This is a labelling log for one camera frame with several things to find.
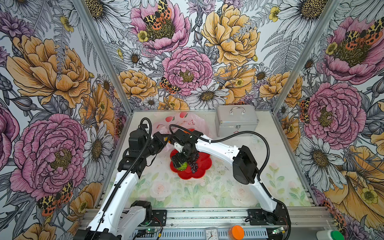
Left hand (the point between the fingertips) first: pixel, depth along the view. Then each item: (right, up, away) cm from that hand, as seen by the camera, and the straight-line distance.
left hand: (171, 139), depth 76 cm
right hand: (+5, -16, +9) cm, 19 cm away
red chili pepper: (+9, +4, +24) cm, 26 cm away
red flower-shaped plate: (+17, -16, +17) cm, 29 cm away
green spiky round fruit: (+5, -17, +12) cm, 21 cm away
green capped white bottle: (+68, -39, -12) cm, 79 cm away
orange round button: (+29, -37, -13) cm, 49 cm away
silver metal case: (+35, +11, +22) cm, 43 cm away
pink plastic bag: (+2, +11, +25) cm, 27 cm away
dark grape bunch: (+11, -16, +14) cm, 24 cm away
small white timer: (+19, -42, -7) cm, 47 cm away
